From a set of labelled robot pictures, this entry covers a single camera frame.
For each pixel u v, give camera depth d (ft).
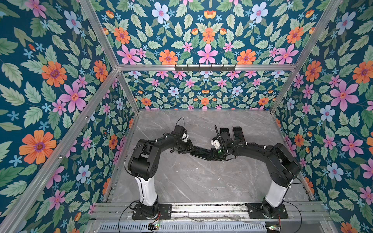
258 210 2.36
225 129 3.55
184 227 2.51
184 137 2.88
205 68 3.05
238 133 3.47
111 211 2.46
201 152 3.22
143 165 1.65
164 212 2.40
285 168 1.66
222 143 2.49
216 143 2.87
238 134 3.45
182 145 2.74
